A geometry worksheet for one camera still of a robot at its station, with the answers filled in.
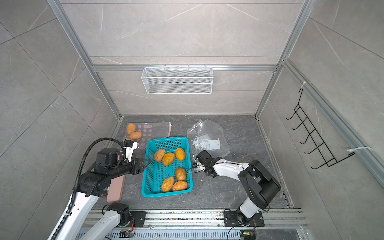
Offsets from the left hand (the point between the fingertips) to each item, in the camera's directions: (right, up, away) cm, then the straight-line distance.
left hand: (148, 158), depth 70 cm
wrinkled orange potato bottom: (+14, -16, +8) cm, 23 cm away
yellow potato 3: (+8, -16, +9) cm, 20 cm away
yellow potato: (+6, -4, +20) cm, 21 cm away
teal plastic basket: (+5, -10, +20) cm, 23 cm away
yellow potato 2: (+14, -1, +20) cm, 25 cm away
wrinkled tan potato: (0, -2, +22) cm, 22 cm away
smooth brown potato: (+14, -12, +13) cm, 23 cm away
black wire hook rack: (+79, +3, -9) cm, 79 cm away
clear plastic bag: (+31, +9, +31) cm, 45 cm away
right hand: (+36, -7, +22) cm, 43 cm away
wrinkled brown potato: (-24, +15, +36) cm, 45 cm away
